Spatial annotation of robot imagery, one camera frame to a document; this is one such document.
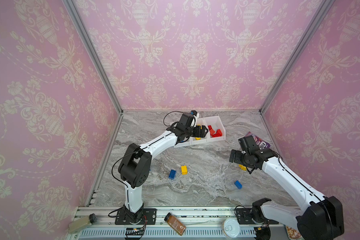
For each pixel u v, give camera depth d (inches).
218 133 41.2
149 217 29.3
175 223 27.0
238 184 32.6
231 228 26.2
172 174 34.4
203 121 41.6
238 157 29.3
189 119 27.7
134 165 19.6
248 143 25.1
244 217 28.7
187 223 29.5
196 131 31.3
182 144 37.5
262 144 39.1
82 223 27.5
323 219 15.0
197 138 40.4
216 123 43.9
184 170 34.6
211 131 41.5
